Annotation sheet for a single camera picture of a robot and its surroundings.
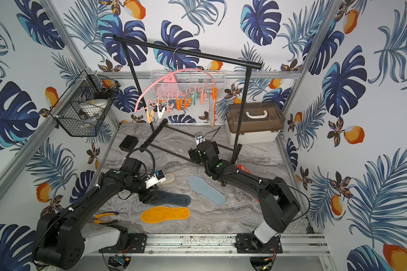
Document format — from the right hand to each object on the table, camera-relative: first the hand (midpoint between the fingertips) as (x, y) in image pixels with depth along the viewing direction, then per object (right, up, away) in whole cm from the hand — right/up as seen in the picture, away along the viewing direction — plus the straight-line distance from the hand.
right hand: (201, 144), depth 86 cm
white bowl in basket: (-50, +18, -6) cm, 54 cm away
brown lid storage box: (+34, +13, +8) cm, 38 cm away
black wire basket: (-60, +17, -2) cm, 63 cm away
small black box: (-47, 0, +21) cm, 51 cm away
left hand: (-22, -22, -5) cm, 31 cm away
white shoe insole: (+3, -25, +4) cm, 26 cm away
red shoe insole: (+8, +15, +11) cm, 21 cm away
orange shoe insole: (-22, -34, -4) cm, 41 cm away
